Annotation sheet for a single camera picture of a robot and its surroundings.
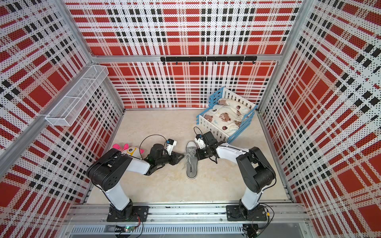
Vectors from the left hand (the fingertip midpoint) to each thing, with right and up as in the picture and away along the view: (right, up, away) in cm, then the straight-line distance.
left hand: (184, 154), depth 93 cm
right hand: (+9, 0, -2) cm, 9 cm away
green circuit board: (-24, -30, -24) cm, 45 cm away
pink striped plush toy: (-31, +3, -4) cm, 31 cm away
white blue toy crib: (+23, +12, +4) cm, 27 cm away
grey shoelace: (+4, +1, -5) cm, 6 cm away
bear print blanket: (+29, +25, +9) cm, 40 cm away
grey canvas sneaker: (+5, +4, 0) cm, 6 cm away
